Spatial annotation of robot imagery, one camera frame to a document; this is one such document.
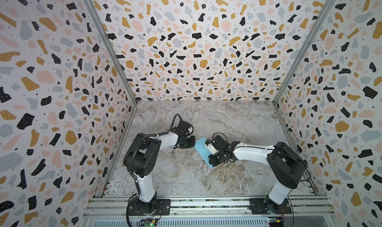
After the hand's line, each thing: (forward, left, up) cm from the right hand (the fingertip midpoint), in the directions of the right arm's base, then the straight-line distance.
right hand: (207, 159), depth 88 cm
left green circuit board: (-30, +28, -1) cm, 41 cm away
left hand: (+11, +7, +1) cm, 13 cm away
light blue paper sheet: (+10, +5, 0) cm, 11 cm away
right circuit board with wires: (-29, -33, -3) cm, 44 cm away
